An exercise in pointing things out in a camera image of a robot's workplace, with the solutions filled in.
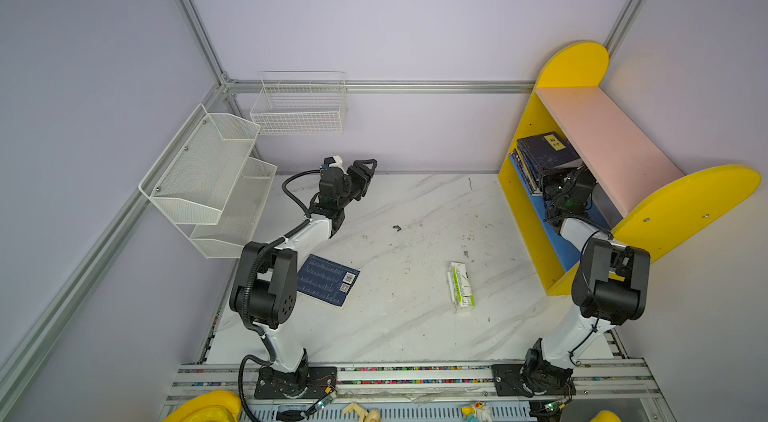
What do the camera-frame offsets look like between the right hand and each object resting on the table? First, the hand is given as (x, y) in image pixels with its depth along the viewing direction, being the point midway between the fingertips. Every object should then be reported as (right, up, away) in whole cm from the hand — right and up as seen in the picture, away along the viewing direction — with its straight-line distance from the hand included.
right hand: (538, 161), depth 90 cm
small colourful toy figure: (-25, -61, -23) cm, 70 cm away
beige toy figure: (-51, -62, -22) cm, 84 cm away
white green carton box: (-25, -37, -4) cm, 45 cm away
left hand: (-50, -2, -2) cm, 50 cm away
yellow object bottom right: (+4, -62, -23) cm, 66 cm away
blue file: (0, -1, +7) cm, 7 cm away
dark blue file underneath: (+7, +5, +8) cm, 12 cm away
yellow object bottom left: (-85, -59, -23) cm, 106 cm away
